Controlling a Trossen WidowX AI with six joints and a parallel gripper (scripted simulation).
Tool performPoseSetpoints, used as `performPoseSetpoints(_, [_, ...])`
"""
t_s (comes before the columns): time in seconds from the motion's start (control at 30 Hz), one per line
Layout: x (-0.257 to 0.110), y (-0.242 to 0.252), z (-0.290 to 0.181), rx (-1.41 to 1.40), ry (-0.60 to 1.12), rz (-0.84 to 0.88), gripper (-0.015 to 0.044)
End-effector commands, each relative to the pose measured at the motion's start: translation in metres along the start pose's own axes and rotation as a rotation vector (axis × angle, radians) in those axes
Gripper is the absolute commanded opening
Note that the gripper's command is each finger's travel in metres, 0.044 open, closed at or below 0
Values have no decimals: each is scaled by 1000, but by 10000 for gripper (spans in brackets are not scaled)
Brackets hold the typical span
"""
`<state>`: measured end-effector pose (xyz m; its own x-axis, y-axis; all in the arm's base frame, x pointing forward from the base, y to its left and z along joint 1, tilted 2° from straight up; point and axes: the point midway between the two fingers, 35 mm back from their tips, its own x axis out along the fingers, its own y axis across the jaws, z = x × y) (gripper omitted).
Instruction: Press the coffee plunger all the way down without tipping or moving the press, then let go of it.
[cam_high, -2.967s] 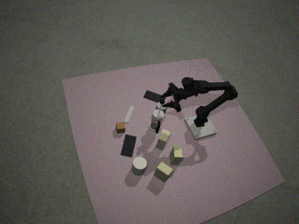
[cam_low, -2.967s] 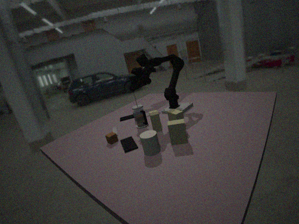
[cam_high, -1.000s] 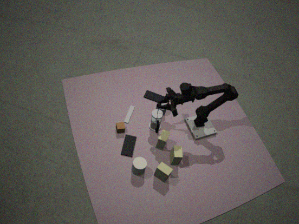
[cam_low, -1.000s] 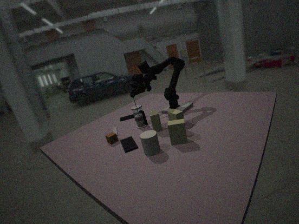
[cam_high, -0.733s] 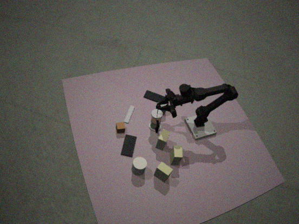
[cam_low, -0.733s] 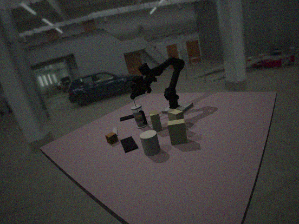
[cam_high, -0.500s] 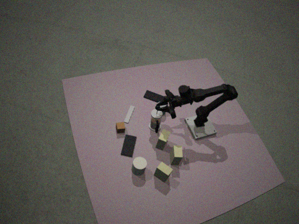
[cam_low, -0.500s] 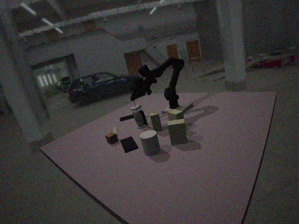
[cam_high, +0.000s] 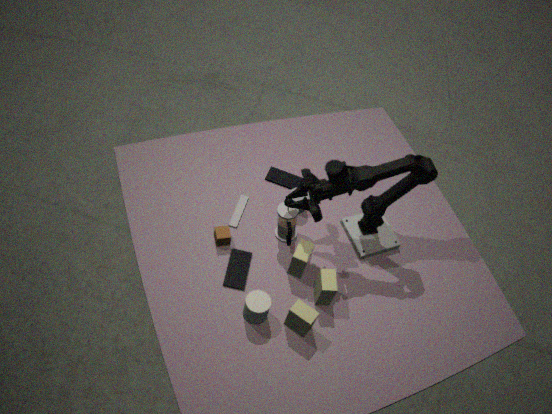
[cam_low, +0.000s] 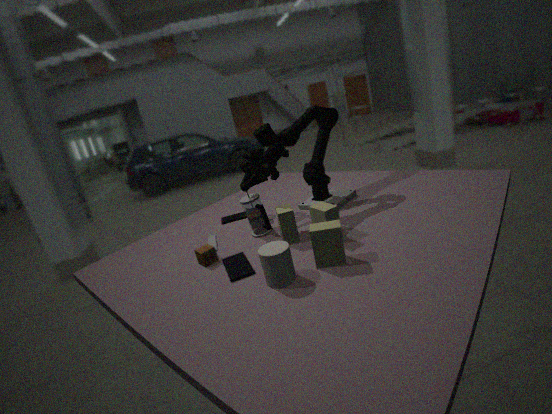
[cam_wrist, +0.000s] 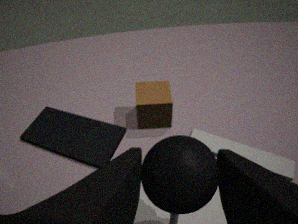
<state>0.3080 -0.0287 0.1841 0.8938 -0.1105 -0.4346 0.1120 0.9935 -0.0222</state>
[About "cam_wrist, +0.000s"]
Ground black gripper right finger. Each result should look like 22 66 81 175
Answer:
217 149 298 224

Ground tan-brown cube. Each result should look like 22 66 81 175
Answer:
136 81 173 129

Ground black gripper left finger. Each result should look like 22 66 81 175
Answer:
0 147 142 224

